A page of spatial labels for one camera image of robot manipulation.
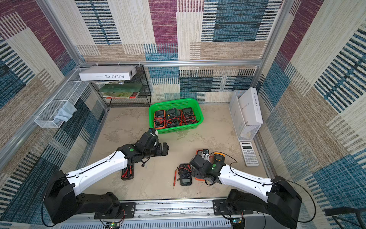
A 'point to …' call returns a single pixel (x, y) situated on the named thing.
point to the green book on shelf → (122, 89)
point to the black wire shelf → (135, 93)
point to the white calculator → (249, 154)
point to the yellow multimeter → (218, 157)
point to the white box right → (249, 105)
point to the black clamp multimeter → (185, 170)
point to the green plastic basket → (192, 114)
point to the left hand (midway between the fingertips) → (163, 147)
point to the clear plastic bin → (243, 132)
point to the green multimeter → (172, 118)
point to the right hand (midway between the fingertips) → (198, 169)
